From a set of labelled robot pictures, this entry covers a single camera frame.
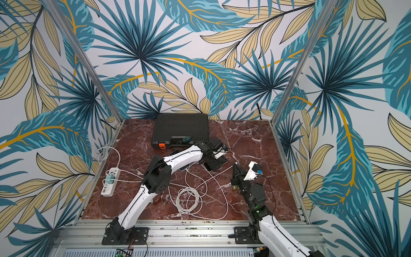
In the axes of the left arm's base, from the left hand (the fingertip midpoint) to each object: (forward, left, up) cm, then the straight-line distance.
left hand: (213, 163), depth 97 cm
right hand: (-11, -5, +17) cm, 21 cm away
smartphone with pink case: (+9, +24, -1) cm, 26 cm away
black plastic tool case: (+20, +22, +8) cm, 31 cm away
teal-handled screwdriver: (+12, +17, +9) cm, 22 cm away
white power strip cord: (+7, +61, +4) cm, 61 cm away
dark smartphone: (-5, -1, +8) cm, 9 cm away
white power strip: (-17, +56, +2) cm, 59 cm away
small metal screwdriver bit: (-22, +24, +2) cm, 33 cm away
